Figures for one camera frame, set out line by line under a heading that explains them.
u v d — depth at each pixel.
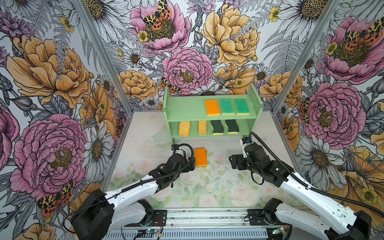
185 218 0.76
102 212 0.41
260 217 0.73
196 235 1.12
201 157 0.94
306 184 0.46
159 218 0.74
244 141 0.69
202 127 0.93
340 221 0.40
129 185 0.50
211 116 0.81
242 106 0.84
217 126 0.94
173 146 0.75
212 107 0.85
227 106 0.84
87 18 0.75
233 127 0.94
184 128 0.92
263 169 0.55
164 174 0.62
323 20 0.76
